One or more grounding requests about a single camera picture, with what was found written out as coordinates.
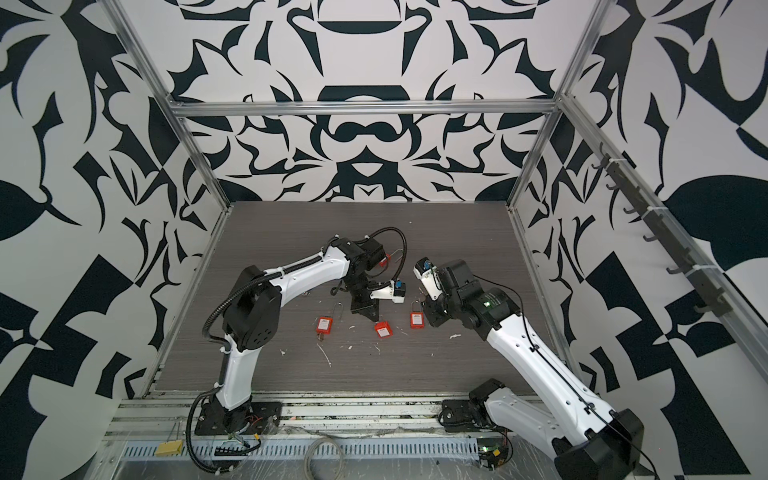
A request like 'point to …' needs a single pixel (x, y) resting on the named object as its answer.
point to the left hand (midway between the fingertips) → (377, 310)
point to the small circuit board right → (492, 452)
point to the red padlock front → (324, 325)
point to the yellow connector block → (171, 448)
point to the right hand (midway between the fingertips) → (429, 298)
